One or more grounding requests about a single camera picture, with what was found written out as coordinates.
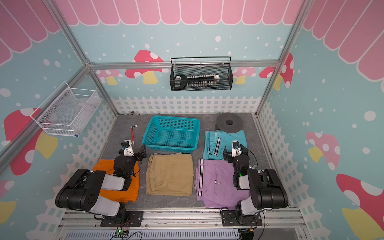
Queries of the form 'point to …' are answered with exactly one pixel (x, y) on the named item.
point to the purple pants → (215, 185)
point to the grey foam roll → (229, 122)
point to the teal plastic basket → (172, 134)
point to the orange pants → (131, 194)
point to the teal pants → (215, 141)
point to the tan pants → (170, 174)
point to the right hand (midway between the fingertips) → (234, 145)
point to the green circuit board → (122, 232)
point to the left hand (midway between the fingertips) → (138, 145)
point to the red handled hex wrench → (132, 134)
